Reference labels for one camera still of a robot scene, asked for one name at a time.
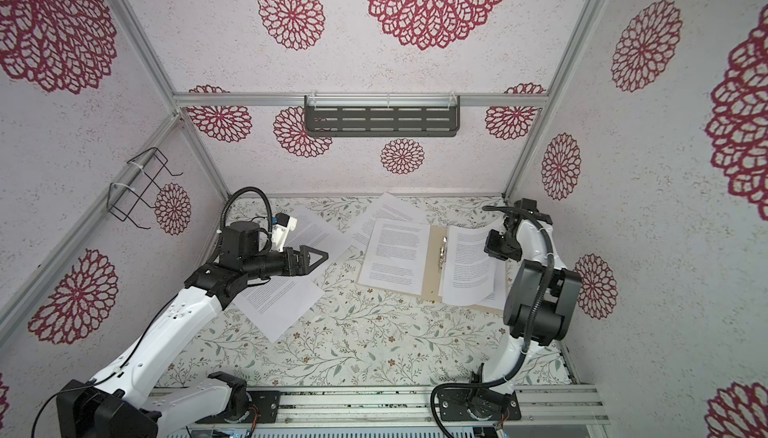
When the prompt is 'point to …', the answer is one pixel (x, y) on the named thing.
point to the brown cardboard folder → (437, 238)
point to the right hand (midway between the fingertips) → (495, 247)
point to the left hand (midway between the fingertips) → (317, 261)
